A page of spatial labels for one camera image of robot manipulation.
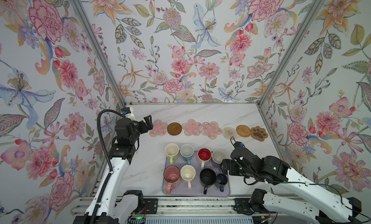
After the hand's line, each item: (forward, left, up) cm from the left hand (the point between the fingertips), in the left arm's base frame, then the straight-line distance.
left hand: (146, 118), depth 76 cm
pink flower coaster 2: (+14, -26, -29) cm, 41 cm away
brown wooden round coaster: (+12, -13, -27) cm, 32 cm away
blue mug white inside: (-9, -21, -21) cm, 31 cm away
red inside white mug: (-9, -32, -26) cm, 42 cm away
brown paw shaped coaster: (+8, -73, -28) cm, 79 cm away
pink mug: (-22, -13, -25) cm, 35 cm away
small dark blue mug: (-25, -40, -27) cm, 54 cm away
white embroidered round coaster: (+9, -51, -28) cm, 59 cm away
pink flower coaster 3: (+12, -39, -28) cm, 50 cm away
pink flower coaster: (+14, -1, -29) cm, 32 cm away
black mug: (-23, -33, -26) cm, 48 cm away
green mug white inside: (-8, -12, -22) cm, 26 cm away
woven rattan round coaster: (+10, -62, -27) cm, 69 cm away
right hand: (-22, -40, -11) cm, 47 cm away
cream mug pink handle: (-20, -22, -25) cm, 39 cm away
